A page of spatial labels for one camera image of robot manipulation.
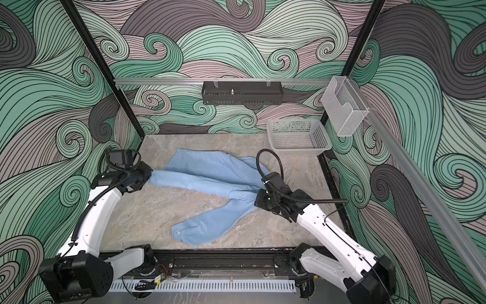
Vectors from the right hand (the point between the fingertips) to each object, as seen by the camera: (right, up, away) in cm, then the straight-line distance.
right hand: (256, 201), depth 76 cm
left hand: (-45, +13, +4) cm, 47 cm away
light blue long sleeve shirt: (-20, +9, +19) cm, 29 cm away
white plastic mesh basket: (+31, +29, +44) cm, 61 cm away
